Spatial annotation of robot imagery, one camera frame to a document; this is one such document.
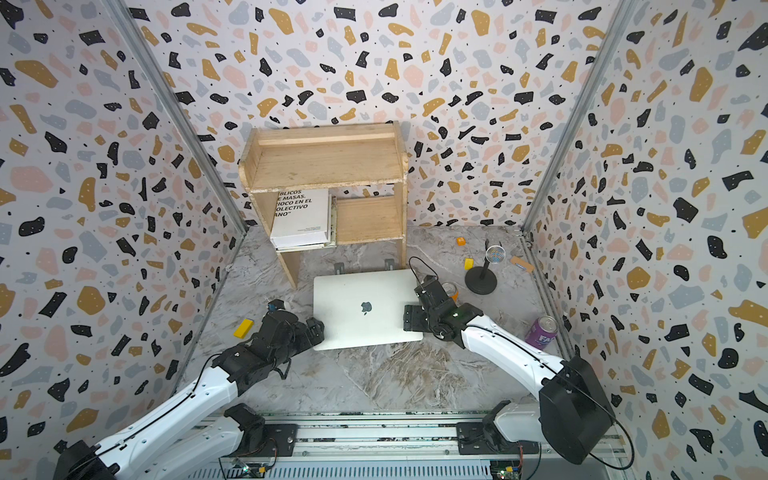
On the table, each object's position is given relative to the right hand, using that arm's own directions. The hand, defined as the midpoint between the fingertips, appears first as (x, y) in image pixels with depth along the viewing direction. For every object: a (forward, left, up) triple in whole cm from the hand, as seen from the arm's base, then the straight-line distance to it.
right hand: (415, 317), depth 85 cm
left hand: (-5, +27, +1) cm, 28 cm away
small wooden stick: (+30, -40, -11) cm, 51 cm away
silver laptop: (+1, +14, +3) cm, 15 cm away
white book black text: (+23, +34, +17) cm, 44 cm away
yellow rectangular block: (0, +53, -9) cm, 54 cm away
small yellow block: (+28, -20, -10) cm, 36 cm away
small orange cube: (+39, -18, -10) cm, 44 cm away
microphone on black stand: (+20, -24, -9) cm, 32 cm away
